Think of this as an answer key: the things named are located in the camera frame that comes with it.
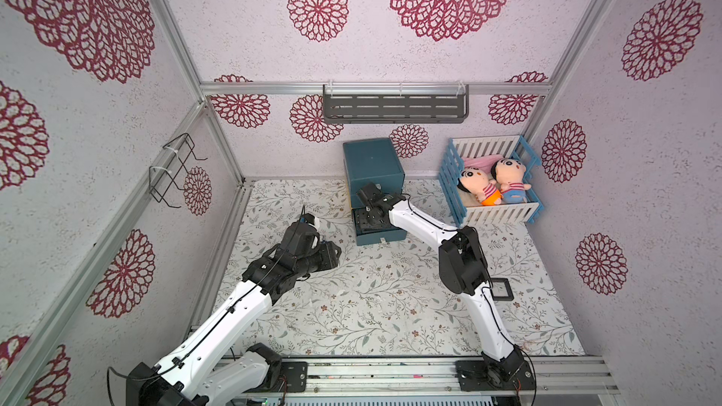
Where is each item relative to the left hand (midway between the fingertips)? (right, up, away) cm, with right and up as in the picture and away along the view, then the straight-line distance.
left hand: (334, 253), depth 77 cm
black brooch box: (+53, -14, +13) cm, 56 cm away
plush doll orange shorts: (+54, +18, +25) cm, 62 cm away
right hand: (+13, +8, +23) cm, 27 cm away
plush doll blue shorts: (+62, +24, +25) cm, 71 cm away
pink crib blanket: (+57, +31, +35) cm, 74 cm away
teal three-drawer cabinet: (+11, +29, +20) cm, 37 cm away
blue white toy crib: (+45, +12, +23) cm, 52 cm away
